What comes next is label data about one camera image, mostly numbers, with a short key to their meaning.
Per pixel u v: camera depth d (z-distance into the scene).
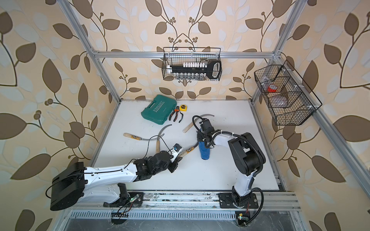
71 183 0.47
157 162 0.60
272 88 0.81
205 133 0.76
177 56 0.91
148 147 0.95
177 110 1.12
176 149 0.69
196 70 0.85
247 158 0.49
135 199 0.74
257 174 0.50
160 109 1.08
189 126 1.02
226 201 0.73
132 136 0.99
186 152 0.83
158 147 0.94
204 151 0.89
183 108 1.15
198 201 0.75
